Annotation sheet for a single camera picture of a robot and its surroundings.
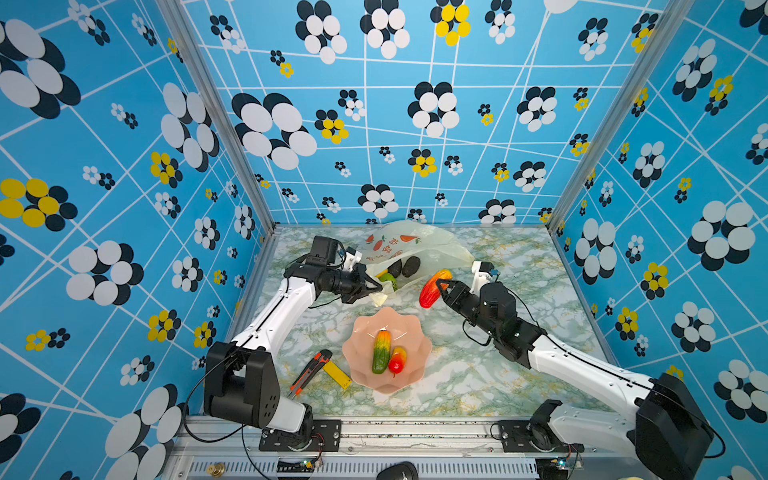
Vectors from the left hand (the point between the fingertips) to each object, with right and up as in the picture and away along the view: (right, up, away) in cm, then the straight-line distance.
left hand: (383, 286), depth 79 cm
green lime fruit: (+1, +1, +19) cm, 19 cm away
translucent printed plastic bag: (+6, +9, +11) cm, 16 cm away
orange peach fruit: (+13, -1, -2) cm, 13 cm away
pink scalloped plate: (+7, -16, +10) cm, 20 cm away
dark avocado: (+9, +4, +25) cm, 27 cm away
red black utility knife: (-18, -22, +7) cm, 29 cm away
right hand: (+15, +1, -1) cm, 15 cm away
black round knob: (+5, -41, -12) cm, 43 cm away
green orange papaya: (-1, -20, +5) cm, 20 cm away
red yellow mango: (+3, -22, +3) cm, 22 cm away
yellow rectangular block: (-11, -26, +3) cm, 29 cm away
